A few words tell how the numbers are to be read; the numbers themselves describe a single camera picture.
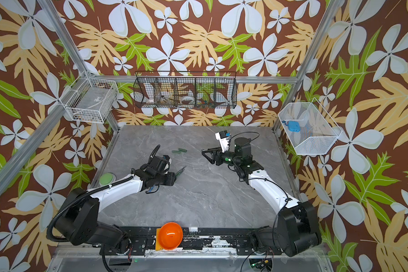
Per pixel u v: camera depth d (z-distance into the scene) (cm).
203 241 76
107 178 95
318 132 79
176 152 109
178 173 97
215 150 70
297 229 41
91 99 86
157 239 74
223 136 70
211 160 72
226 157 70
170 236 77
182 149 108
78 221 43
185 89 97
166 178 80
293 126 86
